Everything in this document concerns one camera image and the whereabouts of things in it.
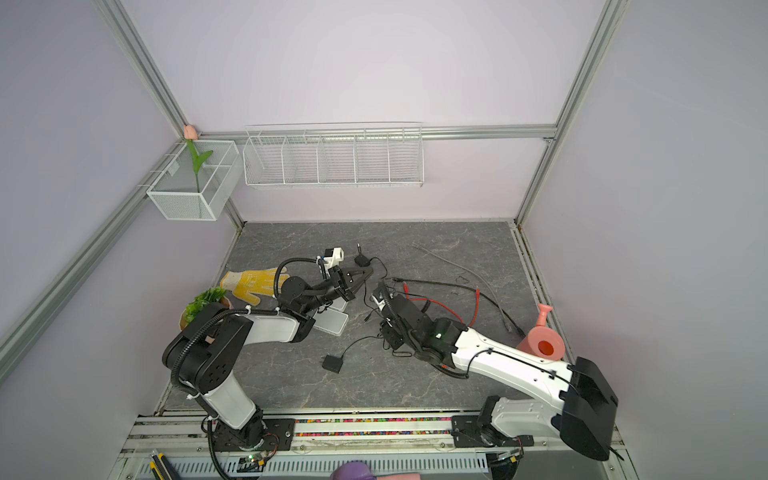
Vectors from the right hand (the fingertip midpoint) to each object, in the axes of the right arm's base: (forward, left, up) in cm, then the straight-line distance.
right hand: (391, 317), depth 78 cm
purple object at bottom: (-32, +9, -16) cm, 36 cm away
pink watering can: (-5, -40, -4) cm, 40 cm away
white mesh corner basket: (+30, +62, +18) cm, 71 cm away
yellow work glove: (+20, +50, -14) cm, 56 cm away
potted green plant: (+6, +49, +1) cm, 50 cm away
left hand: (+7, +4, +10) cm, 12 cm away
